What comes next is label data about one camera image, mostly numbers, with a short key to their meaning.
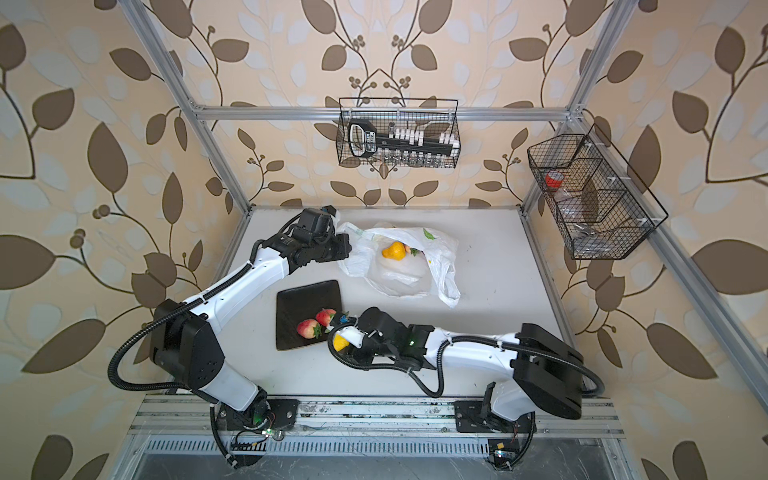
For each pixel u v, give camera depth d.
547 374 0.42
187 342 0.43
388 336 0.59
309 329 0.84
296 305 0.92
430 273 0.78
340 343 0.74
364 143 0.86
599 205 0.83
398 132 0.82
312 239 0.65
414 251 1.05
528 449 0.69
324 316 0.87
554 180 0.88
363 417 0.75
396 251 1.02
